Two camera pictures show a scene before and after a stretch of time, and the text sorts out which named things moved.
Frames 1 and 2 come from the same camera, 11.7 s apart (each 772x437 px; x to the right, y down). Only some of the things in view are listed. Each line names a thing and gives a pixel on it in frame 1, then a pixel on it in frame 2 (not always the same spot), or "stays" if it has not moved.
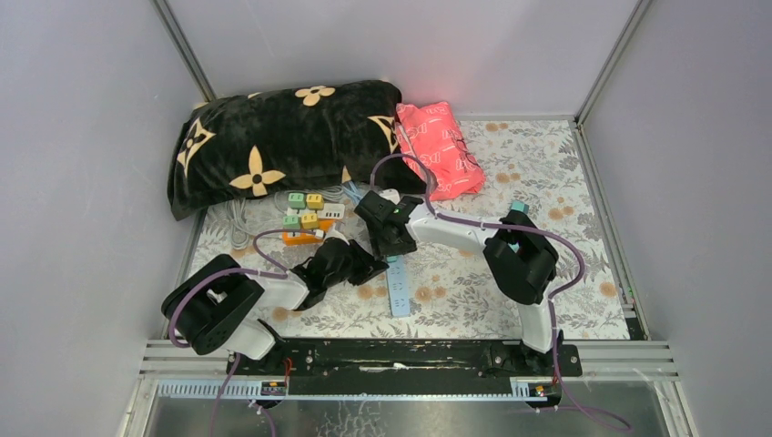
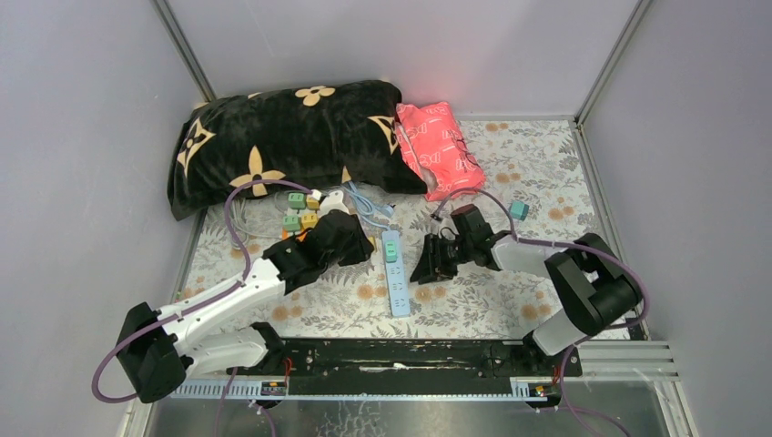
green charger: (291, 222) stays
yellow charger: (309, 220) stays
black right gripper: (381, 248) -> (431, 266)
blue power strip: (399, 285) stays
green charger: (297, 200) stays
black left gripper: (367, 266) -> (362, 248)
